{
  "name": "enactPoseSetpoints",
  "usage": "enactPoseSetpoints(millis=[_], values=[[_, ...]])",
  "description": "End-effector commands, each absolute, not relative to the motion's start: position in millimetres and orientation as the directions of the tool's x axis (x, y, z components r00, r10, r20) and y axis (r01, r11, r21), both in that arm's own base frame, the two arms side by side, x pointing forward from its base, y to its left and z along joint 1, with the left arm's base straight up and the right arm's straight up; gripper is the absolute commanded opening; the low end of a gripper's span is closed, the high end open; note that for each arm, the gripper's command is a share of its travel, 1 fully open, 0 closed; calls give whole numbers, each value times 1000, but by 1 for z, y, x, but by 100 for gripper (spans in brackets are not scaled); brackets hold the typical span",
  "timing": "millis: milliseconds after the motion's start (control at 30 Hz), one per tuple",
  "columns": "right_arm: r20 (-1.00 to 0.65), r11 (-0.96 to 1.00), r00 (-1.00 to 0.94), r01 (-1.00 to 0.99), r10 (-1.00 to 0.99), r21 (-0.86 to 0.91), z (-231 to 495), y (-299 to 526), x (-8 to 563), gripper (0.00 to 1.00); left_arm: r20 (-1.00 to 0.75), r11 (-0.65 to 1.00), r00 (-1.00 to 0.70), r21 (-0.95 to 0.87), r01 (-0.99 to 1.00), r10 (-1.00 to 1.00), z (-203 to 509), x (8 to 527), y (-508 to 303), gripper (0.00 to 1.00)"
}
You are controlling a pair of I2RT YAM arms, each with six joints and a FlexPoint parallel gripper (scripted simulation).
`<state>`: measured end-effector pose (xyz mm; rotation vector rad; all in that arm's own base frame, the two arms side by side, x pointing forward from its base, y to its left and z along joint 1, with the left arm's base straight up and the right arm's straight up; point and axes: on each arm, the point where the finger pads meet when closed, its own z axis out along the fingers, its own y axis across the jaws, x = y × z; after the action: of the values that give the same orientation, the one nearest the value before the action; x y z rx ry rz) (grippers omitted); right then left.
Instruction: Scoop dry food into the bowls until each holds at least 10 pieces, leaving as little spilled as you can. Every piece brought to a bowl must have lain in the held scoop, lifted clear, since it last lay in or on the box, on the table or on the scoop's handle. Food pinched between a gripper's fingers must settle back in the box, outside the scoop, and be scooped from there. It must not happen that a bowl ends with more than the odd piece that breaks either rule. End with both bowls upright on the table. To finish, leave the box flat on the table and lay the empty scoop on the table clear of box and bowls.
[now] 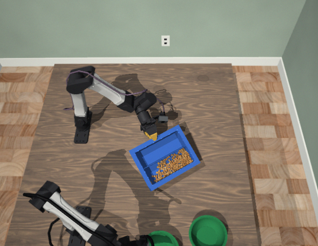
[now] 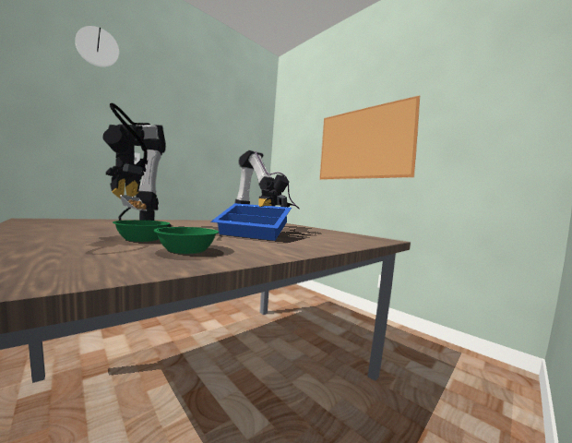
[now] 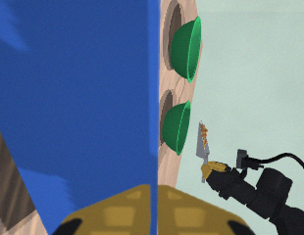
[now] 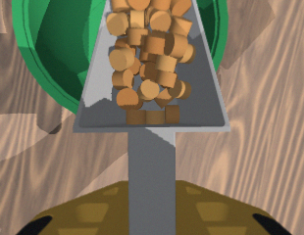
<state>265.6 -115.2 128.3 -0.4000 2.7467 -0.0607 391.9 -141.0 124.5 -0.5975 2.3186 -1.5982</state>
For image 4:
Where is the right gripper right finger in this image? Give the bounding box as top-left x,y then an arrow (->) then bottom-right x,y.
176,180 -> 274,235

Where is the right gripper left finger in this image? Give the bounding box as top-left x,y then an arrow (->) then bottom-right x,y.
31,181 -> 128,235

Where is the green bowl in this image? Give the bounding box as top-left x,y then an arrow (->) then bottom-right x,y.
12,0 -> 228,115

